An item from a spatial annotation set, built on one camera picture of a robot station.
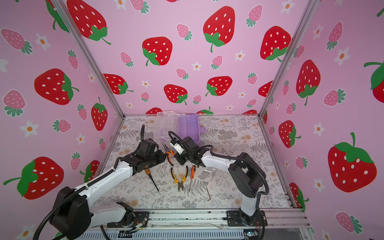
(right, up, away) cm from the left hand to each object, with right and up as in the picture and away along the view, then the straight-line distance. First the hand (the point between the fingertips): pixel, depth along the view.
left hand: (166, 155), depth 85 cm
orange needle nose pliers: (0, +2, +1) cm, 2 cm away
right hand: (+4, +1, +3) cm, 5 cm away
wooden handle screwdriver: (-12, -11, +5) cm, 17 cm away
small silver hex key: (+27, -11, +5) cm, 29 cm away
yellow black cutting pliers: (+8, -17, +1) cm, 18 cm away
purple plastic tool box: (+7, +18, +22) cm, 29 cm away
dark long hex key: (+24, -21, -3) cm, 32 cm away
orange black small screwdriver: (+15, -10, +5) cm, 19 cm away
